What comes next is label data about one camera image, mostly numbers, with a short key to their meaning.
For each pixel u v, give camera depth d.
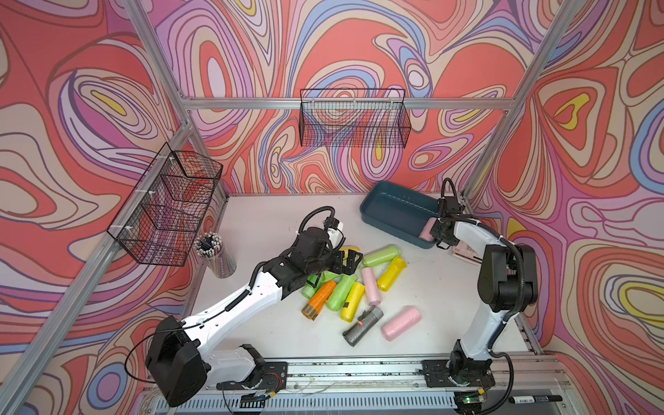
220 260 0.87
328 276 0.89
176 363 0.39
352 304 0.85
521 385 0.78
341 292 0.86
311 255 0.59
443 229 0.74
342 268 0.66
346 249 0.68
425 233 0.97
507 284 0.51
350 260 0.66
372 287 0.88
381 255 0.96
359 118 0.95
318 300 0.85
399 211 1.15
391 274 0.92
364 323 0.80
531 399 0.69
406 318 0.82
